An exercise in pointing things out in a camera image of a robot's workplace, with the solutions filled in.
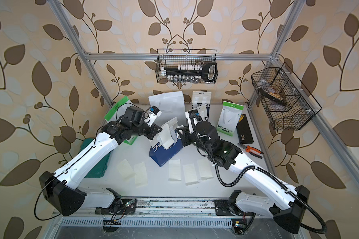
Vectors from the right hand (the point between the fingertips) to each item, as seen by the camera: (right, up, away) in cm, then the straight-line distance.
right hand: (179, 128), depth 68 cm
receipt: (-34, -26, +22) cm, 48 cm away
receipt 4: (+15, -26, +19) cm, 36 cm away
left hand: (-11, 0, +7) cm, 13 cm away
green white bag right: (+31, +6, +26) cm, 41 cm away
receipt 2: (-22, -30, +17) cm, 41 cm away
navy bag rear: (+13, +17, +27) cm, 35 cm away
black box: (+44, -5, +33) cm, 55 cm away
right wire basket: (+54, +10, +6) cm, 56 cm away
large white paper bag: (-6, +13, +29) cm, 32 cm away
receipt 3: (-3, -26, +20) cm, 33 cm away
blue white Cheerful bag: (-11, -15, +11) cm, 22 cm away
